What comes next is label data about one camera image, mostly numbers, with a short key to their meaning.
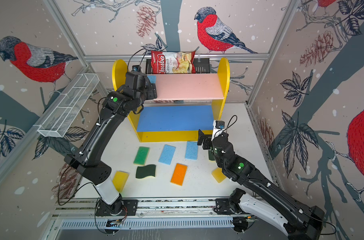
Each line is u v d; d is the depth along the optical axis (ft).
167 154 3.03
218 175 2.72
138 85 1.66
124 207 2.39
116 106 1.48
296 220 1.30
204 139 2.07
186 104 4.16
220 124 1.91
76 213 2.41
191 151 3.04
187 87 2.39
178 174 2.74
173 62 2.87
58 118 2.48
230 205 2.16
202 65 3.12
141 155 3.03
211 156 2.94
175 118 3.05
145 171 2.76
